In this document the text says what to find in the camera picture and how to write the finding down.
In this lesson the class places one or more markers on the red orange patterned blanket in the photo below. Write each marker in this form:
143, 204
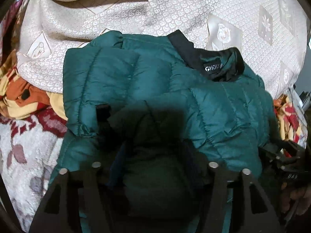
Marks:
20, 99

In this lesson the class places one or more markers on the white floral bed sheet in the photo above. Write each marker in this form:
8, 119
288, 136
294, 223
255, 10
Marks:
29, 151

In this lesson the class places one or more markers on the person's right hand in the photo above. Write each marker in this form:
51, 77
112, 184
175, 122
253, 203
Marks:
289, 193

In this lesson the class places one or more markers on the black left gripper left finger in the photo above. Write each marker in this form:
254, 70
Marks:
80, 195

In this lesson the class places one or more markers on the dark green puffer jacket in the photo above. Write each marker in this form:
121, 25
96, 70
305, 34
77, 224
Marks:
115, 85

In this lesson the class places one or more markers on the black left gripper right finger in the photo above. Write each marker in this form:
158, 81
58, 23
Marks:
231, 199

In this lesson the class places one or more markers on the beige embossed quilt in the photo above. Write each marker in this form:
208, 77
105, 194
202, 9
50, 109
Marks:
270, 34

